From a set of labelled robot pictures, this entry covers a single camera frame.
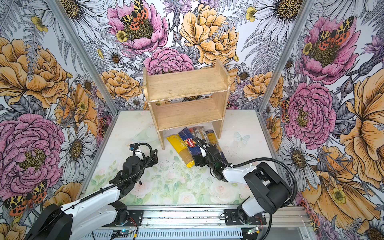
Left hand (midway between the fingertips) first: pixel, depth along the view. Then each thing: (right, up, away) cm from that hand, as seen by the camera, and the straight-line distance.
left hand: (150, 155), depth 86 cm
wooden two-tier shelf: (+20, +37, +33) cm, 53 cm away
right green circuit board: (+53, -32, -15) cm, 64 cm away
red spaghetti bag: (+23, +14, +19) cm, 33 cm away
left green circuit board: (-9, -33, -16) cm, 38 cm away
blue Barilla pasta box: (+23, +5, +10) cm, 26 cm away
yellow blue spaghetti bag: (+38, +6, +15) cm, 41 cm away
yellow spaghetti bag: (+14, +4, +15) cm, 21 cm away
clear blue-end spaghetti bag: (+29, +12, +15) cm, 35 cm away
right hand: (+28, -2, +4) cm, 29 cm away
